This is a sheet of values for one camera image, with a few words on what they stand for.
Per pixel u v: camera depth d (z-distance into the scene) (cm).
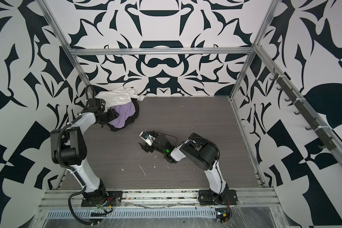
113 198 73
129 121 104
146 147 81
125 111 103
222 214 71
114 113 89
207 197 75
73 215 68
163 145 72
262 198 76
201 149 55
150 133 85
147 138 77
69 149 51
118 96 105
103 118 89
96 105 78
